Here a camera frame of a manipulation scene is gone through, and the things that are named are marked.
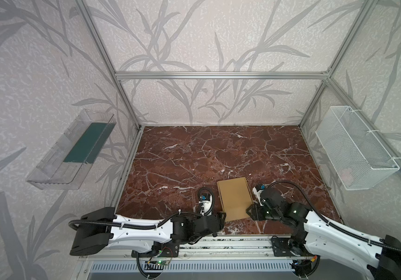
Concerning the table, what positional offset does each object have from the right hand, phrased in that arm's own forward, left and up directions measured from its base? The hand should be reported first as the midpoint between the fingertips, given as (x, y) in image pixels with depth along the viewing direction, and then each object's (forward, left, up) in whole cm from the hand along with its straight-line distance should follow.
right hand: (248, 210), depth 80 cm
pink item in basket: (+9, -40, +17) cm, 45 cm away
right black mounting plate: (-16, -14, +7) cm, 22 cm away
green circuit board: (-19, +38, -3) cm, 42 cm away
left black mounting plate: (-15, +36, -2) cm, 39 cm away
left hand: (-5, +12, +3) cm, 13 cm away
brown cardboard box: (+5, +6, +1) cm, 8 cm away
